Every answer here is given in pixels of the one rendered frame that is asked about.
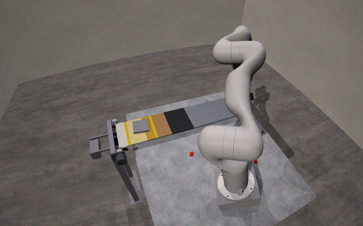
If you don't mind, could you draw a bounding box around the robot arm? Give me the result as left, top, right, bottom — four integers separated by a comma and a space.
198, 25, 266, 201

